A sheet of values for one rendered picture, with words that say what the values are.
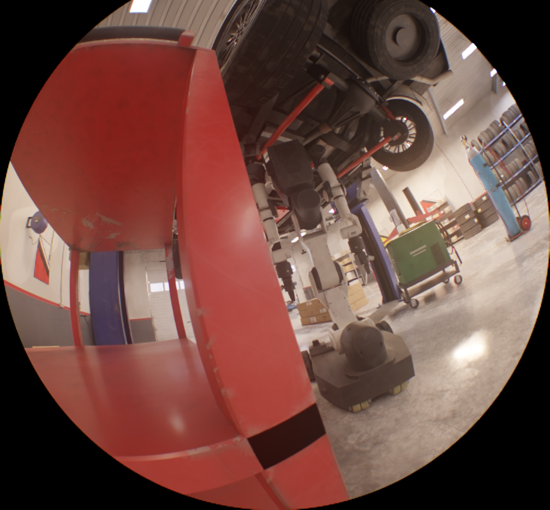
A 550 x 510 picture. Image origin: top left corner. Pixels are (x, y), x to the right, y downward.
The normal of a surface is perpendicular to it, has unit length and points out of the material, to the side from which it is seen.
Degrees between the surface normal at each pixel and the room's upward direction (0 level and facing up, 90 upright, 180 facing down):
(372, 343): 76
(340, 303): 60
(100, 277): 90
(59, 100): 180
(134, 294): 90
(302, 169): 105
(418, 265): 86
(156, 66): 180
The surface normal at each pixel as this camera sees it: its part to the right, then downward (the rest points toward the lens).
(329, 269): -0.16, -0.39
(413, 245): -0.48, -0.27
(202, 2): 0.28, 0.89
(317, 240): -0.09, -0.17
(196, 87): 0.48, -0.45
